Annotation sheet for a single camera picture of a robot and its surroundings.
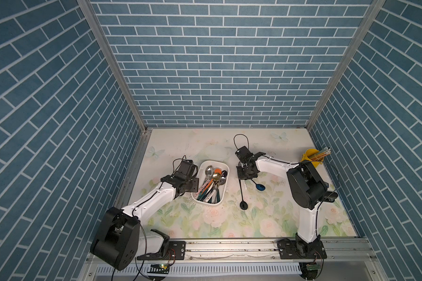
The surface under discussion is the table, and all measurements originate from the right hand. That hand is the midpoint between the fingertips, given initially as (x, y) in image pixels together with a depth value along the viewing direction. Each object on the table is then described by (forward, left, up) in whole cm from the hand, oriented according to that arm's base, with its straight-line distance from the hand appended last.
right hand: (242, 176), depth 98 cm
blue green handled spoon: (-6, -9, +1) cm, 11 cm away
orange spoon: (+1, +15, +3) cm, 15 cm away
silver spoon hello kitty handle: (-6, +11, +3) cm, 13 cm away
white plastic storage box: (-6, +16, +2) cm, 17 cm away
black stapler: (-9, -44, +3) cm, 45 cm away
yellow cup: (+13, -36, +10) cm, 39 cm away
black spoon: (-16, 0, +1) cm, 16 cm away
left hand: (-10, +24, +6) cm, 26 cm away
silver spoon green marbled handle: (0, +19, +3) cm, 19 cm away
